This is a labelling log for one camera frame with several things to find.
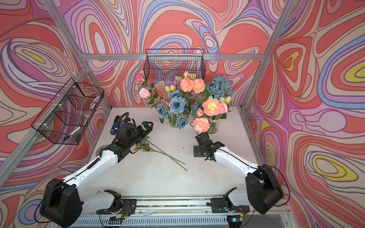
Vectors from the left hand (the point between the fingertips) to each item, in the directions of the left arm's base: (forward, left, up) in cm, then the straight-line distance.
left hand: (151, 127), depth 82 cm
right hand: (-10, -32, -15) cm, 36 cm away
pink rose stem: (-4, +6, -19) cm, 20 cm away
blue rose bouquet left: (0, -16, +13) cm, 21 cm away
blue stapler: (+11, +32, -16) cm, 37 cm away
